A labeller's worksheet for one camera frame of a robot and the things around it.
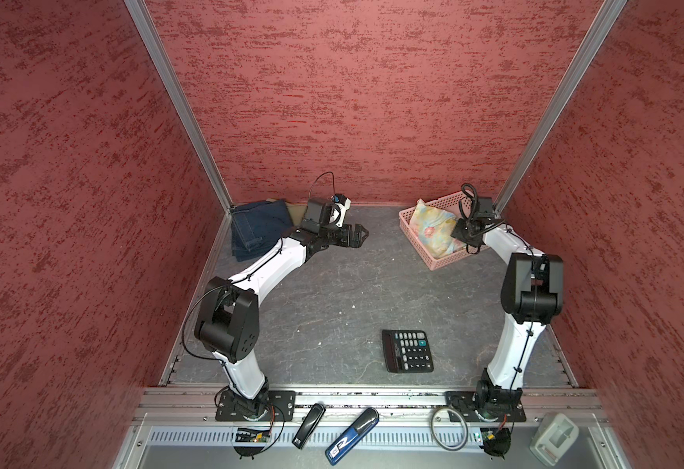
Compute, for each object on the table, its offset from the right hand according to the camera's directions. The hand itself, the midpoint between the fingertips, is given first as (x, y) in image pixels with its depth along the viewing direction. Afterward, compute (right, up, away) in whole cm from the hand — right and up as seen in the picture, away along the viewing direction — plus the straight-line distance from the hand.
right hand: (460, 234), depth 102 cm
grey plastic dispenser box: (+10, -49, -34) cm, 60 cm away
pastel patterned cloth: (-7, +3, +8) cm, 11 cm away
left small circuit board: (-66, -51, -29) cm, 88 cm away
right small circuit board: (-3, -52, -31) cm, 60 cm away
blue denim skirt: (-74, +3, +1) cm, 74 cm away
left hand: (-38, 0, -15) cm, 41 cm away
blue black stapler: (-38, -48, -35) cm, 71 cm away
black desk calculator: (-23, -33, -20) cm, 46 cm away
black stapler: (-49, -47, -33) cm, 75 cm away
